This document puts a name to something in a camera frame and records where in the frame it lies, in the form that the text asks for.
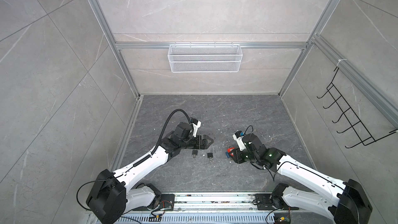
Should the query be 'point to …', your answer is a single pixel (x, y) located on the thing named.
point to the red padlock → (230, 146)
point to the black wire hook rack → (357, 126)
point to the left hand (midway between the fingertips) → (208, 138)
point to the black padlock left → (194, 153)
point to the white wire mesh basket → (205, 58)
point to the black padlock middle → (210, 155)
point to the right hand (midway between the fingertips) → (231, 152)
